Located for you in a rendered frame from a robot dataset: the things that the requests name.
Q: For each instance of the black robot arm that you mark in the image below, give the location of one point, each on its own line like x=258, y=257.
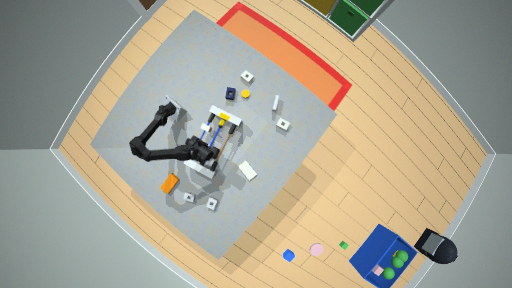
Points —
x=182, y=153

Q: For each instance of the orange rectangular block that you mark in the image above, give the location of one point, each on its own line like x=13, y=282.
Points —
x=170, y=182

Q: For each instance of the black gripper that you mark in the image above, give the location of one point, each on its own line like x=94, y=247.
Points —
x=214, y=149

